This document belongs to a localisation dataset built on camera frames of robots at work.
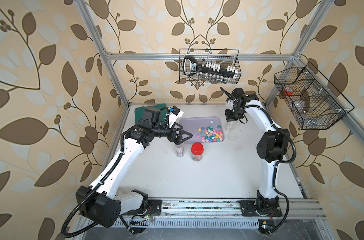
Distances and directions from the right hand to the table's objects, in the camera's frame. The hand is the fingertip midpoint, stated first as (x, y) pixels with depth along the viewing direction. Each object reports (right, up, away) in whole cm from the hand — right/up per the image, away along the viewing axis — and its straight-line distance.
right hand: (228, 119), depth 94 cm
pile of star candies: (-11, -11, +8) cm, 17 cm away
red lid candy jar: (-21, -18, -11) cm, 29 cm away
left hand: (-28, -5, -25) cm, 37 cm away
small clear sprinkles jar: (-31, -18, -7) cm, 36 cm away
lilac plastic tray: (-23, -4, +16) cm, 29 cm away
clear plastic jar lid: (+4, -12, +8) cm, 15 cm away
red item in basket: (+29, +15, -11) cm, 34 cm away
